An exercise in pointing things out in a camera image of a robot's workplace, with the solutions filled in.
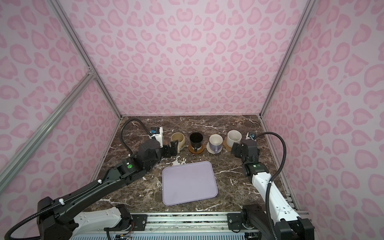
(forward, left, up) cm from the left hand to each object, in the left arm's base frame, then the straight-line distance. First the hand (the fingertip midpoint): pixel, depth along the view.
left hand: (172, 139), depth 73 cm
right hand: (+3, -38, -10) cm, 39 cm away
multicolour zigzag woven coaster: (+11, -19, -27) cm, 35 cm away
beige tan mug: (+17, -1, -21) cm, 27 cm away
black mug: (+10, -12, -16) cm, 22 cm away
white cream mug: (+16, -37, -21) cm, 45 cm away
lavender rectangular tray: (-12, -7, -27) cm, 30 cm away
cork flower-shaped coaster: (+12, -32, -26) cm, 43 cm away
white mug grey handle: (+14, -25, -24) cm, 37 cm away
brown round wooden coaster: (+8, -13, -25) cm, 29 cm away
